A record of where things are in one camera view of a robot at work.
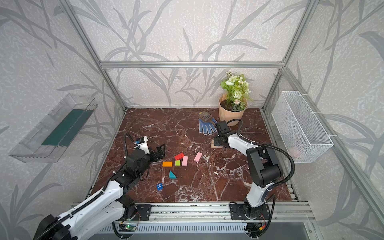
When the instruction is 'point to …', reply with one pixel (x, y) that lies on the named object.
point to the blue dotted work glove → (206, 127)
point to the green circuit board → (128, 227)
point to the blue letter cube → (160, 186)
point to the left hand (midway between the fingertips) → (161, 141)
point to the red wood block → (179, 156)
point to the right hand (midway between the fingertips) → (219, 136)
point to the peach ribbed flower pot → (227, 116)
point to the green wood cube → (177, 163)
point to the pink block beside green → (185, 160)
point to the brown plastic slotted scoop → (205, 115)
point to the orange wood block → (167, 164)
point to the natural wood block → (213, 146)
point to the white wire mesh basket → (303, 136)
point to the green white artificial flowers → (238, 91)
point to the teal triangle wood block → (171, 175)
